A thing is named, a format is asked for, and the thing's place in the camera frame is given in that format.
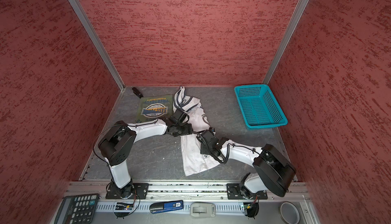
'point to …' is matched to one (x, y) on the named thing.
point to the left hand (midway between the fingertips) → (188, 133)
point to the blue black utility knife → (167, 205)
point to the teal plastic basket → (258, 106)
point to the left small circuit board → (119, 206)
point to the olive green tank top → (150, 107)
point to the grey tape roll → (288, 213)
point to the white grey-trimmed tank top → (194, 161)
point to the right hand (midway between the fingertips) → (205, 153)
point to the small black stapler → (136, 92)
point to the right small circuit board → (247, 204)
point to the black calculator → (77, 209)
